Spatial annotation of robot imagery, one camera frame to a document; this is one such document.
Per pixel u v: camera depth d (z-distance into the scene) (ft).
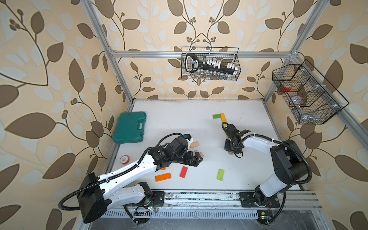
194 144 3.14
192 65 2.84
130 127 3.28
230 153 2.87
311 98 2.41
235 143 2.17
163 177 2.70
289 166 1.50
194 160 2.18
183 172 2.75
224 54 2.98
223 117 3.55
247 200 2.41
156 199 2.42
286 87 2.65
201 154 2.96
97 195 1.28
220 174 2.71
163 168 2.77
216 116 3.60
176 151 1.91
